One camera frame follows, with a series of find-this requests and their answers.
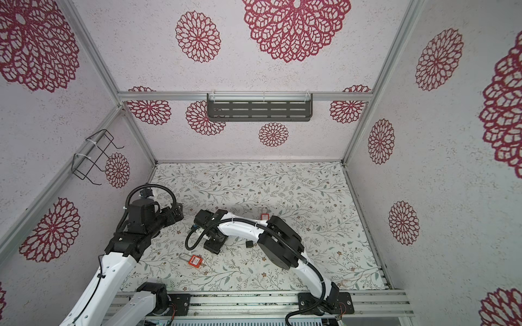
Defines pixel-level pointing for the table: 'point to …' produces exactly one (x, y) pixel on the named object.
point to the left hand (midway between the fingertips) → (172, 212)
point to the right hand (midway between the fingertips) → (214, 242)
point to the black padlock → (249, 244)
